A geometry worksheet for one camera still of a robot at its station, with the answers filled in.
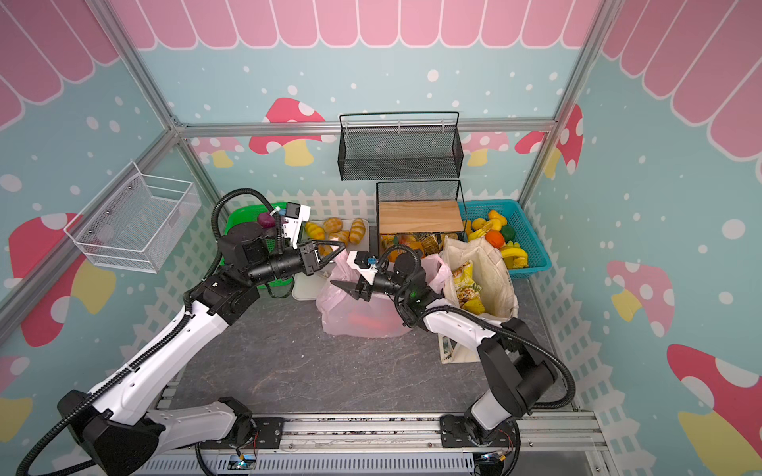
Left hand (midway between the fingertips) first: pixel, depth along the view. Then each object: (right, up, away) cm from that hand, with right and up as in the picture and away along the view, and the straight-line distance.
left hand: (344, 253), depth 64 cm
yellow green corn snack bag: (+32, -10, +19) cm, 39 cm away
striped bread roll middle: (-8, +7, +49) cm, 50 cm away
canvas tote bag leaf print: (+36, -9, +20) cm, 42 cm away
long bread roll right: (-3, +9, +52) cm, 53 cm away
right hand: (-3, -4, +9) cm, 11 cm away
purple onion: (-37, +13, +48) cm, 62 cm away
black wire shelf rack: (+21, +17, +42) cm, 49 cm away
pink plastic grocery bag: (-3, -16, +14) cm, 21 cm away
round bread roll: (-12, +12, +52) cm, 54 cm away
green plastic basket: (-45, +16, +52) cm, 71 cm away
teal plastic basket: (+61, -1, +38) cm, 72 cm away
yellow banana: (+52, -1, +34) cm, 62 cm away
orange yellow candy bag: (+10, +5, +42) cm, 43 cm away
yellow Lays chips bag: (+34, -15, +21) cm, 43 cm away
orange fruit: (+47, +6, +39) cm, 61 cm away
